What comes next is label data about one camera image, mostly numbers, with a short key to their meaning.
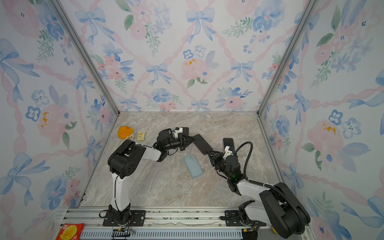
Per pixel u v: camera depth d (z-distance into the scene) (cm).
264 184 50
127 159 55
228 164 66
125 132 96
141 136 104
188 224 73
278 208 42
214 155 79
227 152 80
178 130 92
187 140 88
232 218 73
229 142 103
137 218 74
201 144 88
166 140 79
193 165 93
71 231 69
